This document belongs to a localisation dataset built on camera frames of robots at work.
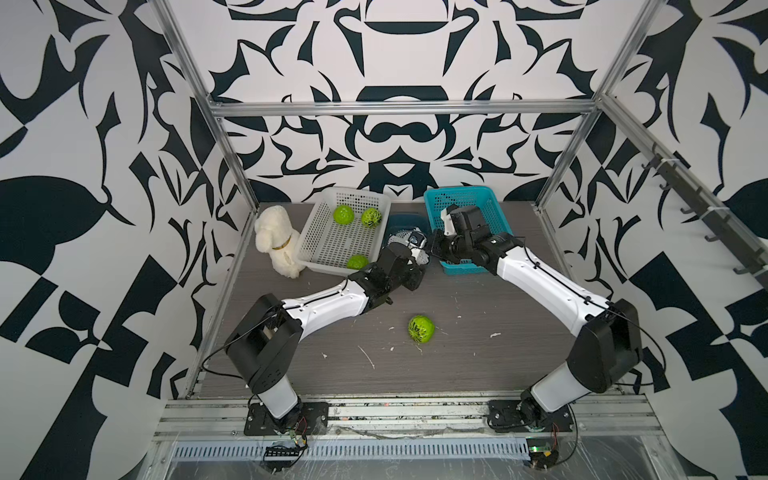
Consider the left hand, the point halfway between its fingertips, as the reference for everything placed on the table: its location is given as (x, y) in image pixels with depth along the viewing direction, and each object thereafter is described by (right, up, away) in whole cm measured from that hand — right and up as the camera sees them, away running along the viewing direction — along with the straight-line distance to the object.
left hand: (416, 255), depth 86 cm
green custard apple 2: (-14, +12, +22) cm, 29 cm away
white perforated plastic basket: (-23, +7, +25) cm, 35 cm away
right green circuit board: (+28, -45, -15) cm, 55 cm away
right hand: (+1, +4, -3) cm, 5 cm away
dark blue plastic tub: (-2, +10, +16) cm, 19 cm away
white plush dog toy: (-40, +6, +1) cm, 41 cm away
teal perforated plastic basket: (+13, +21, +37) cm, 45 cm away
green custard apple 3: (+1, -20, -3) cm, 20 cm away
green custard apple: (-24, +13, +22) cm, 35 cm away
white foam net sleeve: (-2, +5, -12) cm, 13 cm away
